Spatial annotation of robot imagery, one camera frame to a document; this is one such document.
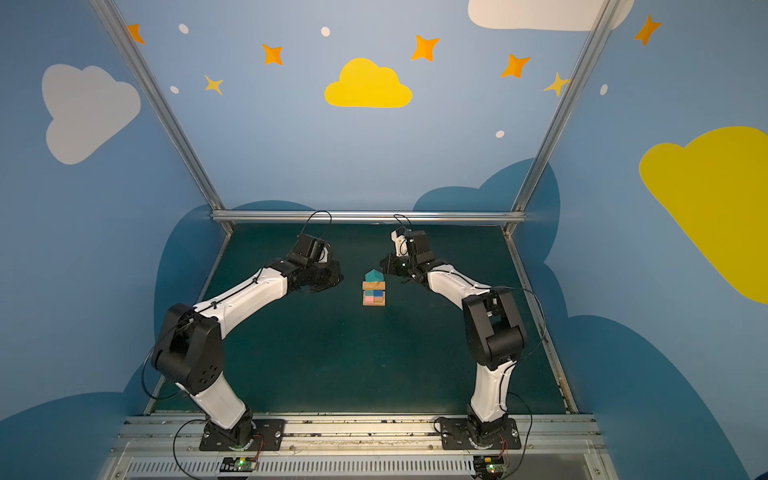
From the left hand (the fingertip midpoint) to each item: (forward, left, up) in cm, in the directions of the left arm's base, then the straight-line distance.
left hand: (348, 276), depth 89 cm
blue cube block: (+1, -9, -11) cm, 14 cm away
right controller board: (-46, -37, -15) cm, 61 cm away
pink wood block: (-1, -6, -12) cm, 14 cm away
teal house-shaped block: (+2, -8, -3) cm, 9 cm away
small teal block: (+1, -6, -11) cm, 13 cm away
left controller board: (-46, +23, -14) cm, 54 cm away
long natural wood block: (+1, -7, -6) cm, 10 cm away
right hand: (+7, -10, -1) cm, 12 cm away
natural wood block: (-2, -8, -13) cm, 16 cm away
